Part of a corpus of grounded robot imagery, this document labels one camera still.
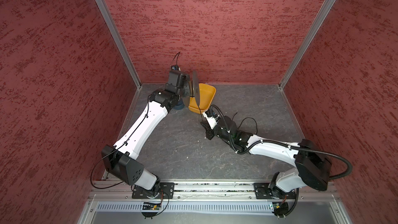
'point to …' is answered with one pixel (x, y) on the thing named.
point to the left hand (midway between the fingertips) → (183, 88)
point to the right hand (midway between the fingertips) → (200, 125)
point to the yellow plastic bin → (207, 93)
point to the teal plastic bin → (180, 105)
